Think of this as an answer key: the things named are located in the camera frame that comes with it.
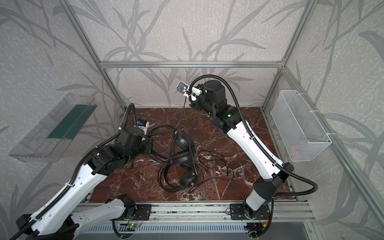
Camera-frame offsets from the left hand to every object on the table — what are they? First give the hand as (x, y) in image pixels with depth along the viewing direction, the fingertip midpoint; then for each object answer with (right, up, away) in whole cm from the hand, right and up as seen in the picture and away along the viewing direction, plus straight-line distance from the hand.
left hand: (154, 136), depth 69 cm
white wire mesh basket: (+64, +1, -7) cm, 65 cm away
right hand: (+20, +25, -5) cm, 32 cm away
